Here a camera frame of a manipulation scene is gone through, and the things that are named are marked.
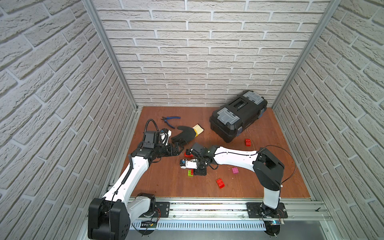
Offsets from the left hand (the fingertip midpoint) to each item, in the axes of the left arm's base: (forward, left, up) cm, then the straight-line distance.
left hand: (179, 146), depth 81 cm
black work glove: (+19, -4, -15) cm, 24 cm away
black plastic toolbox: (+16, -30, +3) cm, 34 cm away
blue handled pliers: (+32, +13, -13) cm, 37 cm away
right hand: (-8, -10, -12) cm, 18 cm away
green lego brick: (-10, -6, -14) cm, 18 cm away
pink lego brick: (-9, -33, -12) cm, 36 cm away
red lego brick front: (-16, -23, -13) cm, 31 cm away
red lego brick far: (+11, -46, -14) cm, 49 cm away
